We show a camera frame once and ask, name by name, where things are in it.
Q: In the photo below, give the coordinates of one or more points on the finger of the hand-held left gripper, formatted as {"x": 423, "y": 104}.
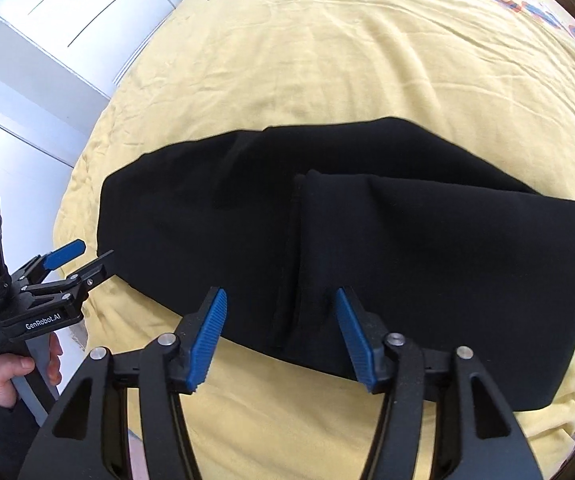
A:
{"x": 65, "y": 252}
{"x": 90, "y": 272}

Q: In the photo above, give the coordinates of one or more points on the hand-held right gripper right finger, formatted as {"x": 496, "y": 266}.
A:
{"x": 355, "y": 335}

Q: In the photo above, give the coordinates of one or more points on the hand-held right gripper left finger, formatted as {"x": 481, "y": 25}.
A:
{"x": 207, "y": 335}

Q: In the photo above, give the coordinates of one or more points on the black pants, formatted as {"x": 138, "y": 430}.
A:
{"x": 417, "y": 260}

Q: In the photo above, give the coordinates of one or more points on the person's left forearm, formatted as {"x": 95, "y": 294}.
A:
{"x": 2, "y": 435}

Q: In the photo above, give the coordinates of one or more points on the person's left hand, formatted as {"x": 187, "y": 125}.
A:
{"x": 2, "y": 375}

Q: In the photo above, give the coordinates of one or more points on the white door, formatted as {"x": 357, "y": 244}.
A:
{"x": 22, "y": 145}

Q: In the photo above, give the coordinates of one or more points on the white wardrobe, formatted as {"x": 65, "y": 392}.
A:
{"x": 87, "y": 15}

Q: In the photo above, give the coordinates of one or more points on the yellow printed bed cover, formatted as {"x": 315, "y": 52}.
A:
{"x": 342, "y": 60}

